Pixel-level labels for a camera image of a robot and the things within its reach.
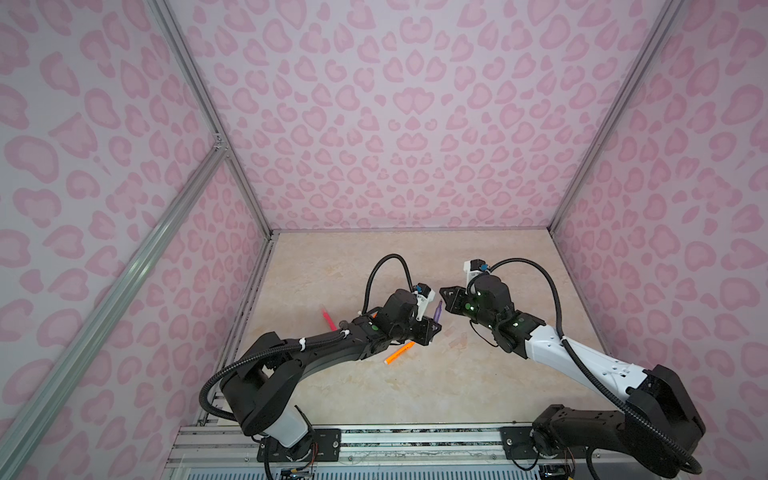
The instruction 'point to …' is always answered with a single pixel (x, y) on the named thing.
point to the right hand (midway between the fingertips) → (441, 289)
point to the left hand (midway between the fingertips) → (443, 324)
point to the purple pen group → (438, 312)
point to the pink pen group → (328, 319)
